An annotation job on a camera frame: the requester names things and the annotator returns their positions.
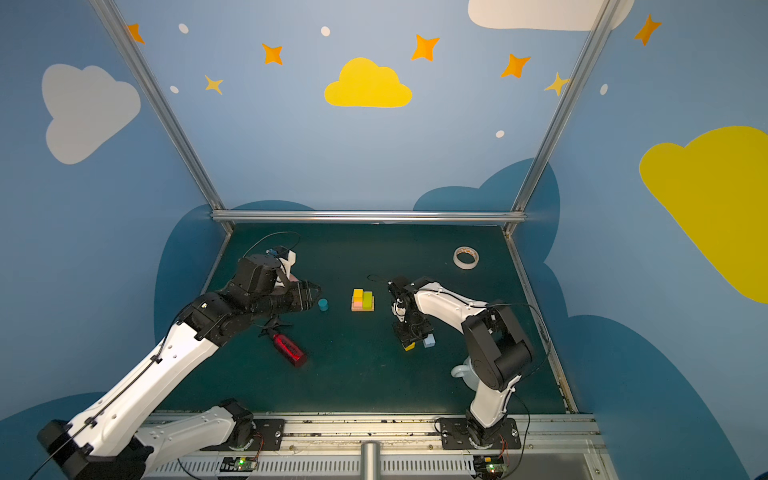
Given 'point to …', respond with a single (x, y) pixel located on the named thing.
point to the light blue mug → (467, 372)
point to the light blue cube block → (429, 341)
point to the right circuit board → (488, 466)
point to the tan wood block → (353, 309)
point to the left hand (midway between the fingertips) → (317, 291)
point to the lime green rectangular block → (367, 300)
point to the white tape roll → (468, 250)
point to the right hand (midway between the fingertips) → (411, 339)
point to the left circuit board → (238, 464)
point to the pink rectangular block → (357, 305)
